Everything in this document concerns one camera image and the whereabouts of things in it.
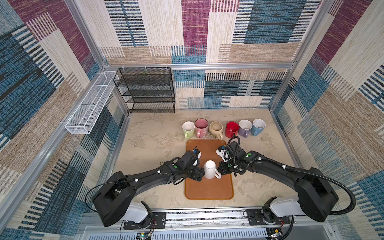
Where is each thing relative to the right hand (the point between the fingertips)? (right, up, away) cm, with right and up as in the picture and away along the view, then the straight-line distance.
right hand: (219, 172), depth 83 cm
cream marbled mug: (+1, +23, +21) cm, 31 cm away
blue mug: (+28, +25, +16) cm, 41 cm away
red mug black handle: (+12, +24, +20) cm, 34 cm away
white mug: (-5, +1, -3) cm, 6 cm away
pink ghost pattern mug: (-9, +24, +13) cm, 29 cm away
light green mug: (-17, +24, +16) cm, 33 cm away
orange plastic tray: (-2, -9, 0) cm, 10 cm away
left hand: (-10, +1, 0) cm, 11 cm away
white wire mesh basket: (-66, +27, -13) cm, 73 cm away
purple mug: (+21, +25, +21) cm, 39 cm away
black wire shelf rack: (-48, +51, +25) cm, 75 cm away
